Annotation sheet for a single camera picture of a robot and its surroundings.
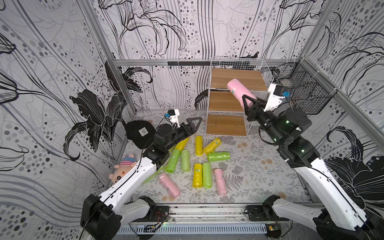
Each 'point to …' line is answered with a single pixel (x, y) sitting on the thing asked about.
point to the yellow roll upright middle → (199, 145)
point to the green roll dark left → (173, 161)
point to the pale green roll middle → (185, 163)
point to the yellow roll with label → (211, 146)
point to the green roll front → (207, 175)
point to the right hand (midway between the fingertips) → (248, 96)
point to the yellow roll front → (197, 175)
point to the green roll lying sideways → (214, 156)
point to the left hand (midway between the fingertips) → (201, 125)
